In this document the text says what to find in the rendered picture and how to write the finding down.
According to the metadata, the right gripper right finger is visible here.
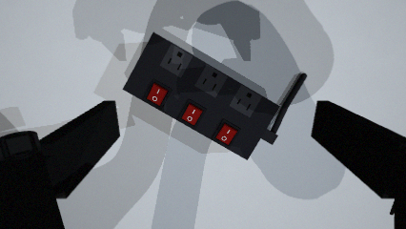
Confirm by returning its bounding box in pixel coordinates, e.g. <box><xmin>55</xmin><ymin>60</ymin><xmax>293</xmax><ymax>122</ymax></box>
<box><xmin>311</xmin><ymin>101</ymin><xmax>406</xmax><ymax>229</ymax></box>

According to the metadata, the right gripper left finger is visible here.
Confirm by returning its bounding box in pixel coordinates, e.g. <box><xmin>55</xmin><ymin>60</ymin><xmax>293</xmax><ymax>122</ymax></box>
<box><xmin>0</xmin><ymin>101</ymin><xmax>120</xmax><ymax>229</ymax></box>

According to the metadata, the black power strip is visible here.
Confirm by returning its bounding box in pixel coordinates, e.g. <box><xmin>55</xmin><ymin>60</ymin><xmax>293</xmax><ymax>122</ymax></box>
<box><xmin>123</xmin><ymin>32</ymin><xmax>307</xmax><ymax>160</ymax></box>

